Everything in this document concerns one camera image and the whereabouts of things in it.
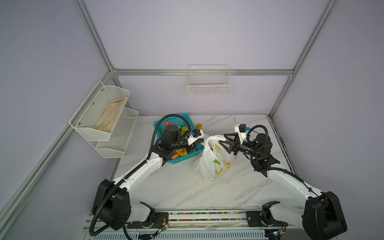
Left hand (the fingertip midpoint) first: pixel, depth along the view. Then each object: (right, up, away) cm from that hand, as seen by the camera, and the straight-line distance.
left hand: (202, 139), depth 76 cm
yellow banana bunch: (-12, -9, +14) cm, 20 cm away
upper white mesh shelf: (-55, +14, -3) cm, 57 cm away
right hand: (+10, 0, -2) cm, 10 cm away
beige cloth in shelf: (-50, +10, +1) cm, 51 cm away
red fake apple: (-16, -12, +16) cm, 26 cm away
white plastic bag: (+6, -10, -3) cm, 12 cm away
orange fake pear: (-1, +7, +29) cm, 30 cm away
